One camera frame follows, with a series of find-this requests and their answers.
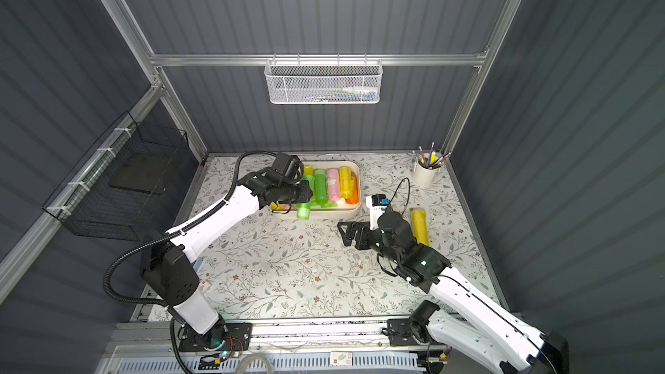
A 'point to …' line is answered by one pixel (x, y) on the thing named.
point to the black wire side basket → (123, 183)
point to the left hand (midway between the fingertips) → (313, 195)
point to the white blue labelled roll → (340, 202)
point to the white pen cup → (422, 175)
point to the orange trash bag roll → (354, 197)
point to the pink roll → (332, 178)
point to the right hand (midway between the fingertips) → (353, 225)
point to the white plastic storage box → (343, 209)
